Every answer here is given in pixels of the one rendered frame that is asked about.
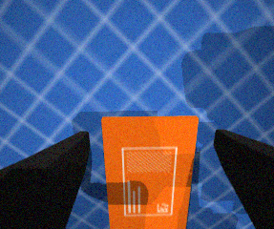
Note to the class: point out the dark blue work mat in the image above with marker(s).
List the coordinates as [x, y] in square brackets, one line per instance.
[65, 64]

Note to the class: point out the orange plate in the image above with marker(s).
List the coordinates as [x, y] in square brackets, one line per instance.
[149, 164]

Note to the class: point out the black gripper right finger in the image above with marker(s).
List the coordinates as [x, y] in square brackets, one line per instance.
[249, 166]

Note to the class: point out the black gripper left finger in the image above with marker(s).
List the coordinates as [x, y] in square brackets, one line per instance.
[39, 191]

